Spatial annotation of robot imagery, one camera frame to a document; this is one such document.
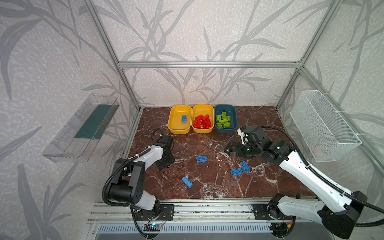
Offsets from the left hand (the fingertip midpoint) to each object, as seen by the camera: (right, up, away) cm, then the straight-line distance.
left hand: (171, 158), depth 92 cm
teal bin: (+42, +31, +23) cm, 57 cm away
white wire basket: (+72, +17, -30) cm, 79 cm away
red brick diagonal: (+22, +26, +20) cm, 39 cm away
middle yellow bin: (+21, +32, +25) cm, 46 cm away
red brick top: (+16, +21, +16) cm, 30 cm away
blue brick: (+5, +24, +20) cm, 32 cm away
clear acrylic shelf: (-37, +15, -26) cm, 48 cm away
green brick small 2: (+36, +28, +24) cm, 51 cm away
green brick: (+39, +25, +20) cm, 51 cm away
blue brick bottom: (+11, -11, -9) cm, 18 cm away
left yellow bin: (-1, +22, +18) cm, 29 cm away
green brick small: (+31, +25, +20) cm, 45 cm away
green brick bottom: (+37, +20, +17) cm, 45 cm away
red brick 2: (+22, +21, +15) cm, 34 cm away
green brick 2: (+35, +23, +17) cm, 45 cm away
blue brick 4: (+38, -6, -6) cm, 39 cm away
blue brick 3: (+19, 0, 0) cm, 19 cm away
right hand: (+33, +11, -18) cm, 39 cm away
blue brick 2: (0, -3, -6) cm, 7 cm away
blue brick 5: (+45, -4, -4) cm, 45 cm away
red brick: (+17, +25, +20) cm, 37 cm away
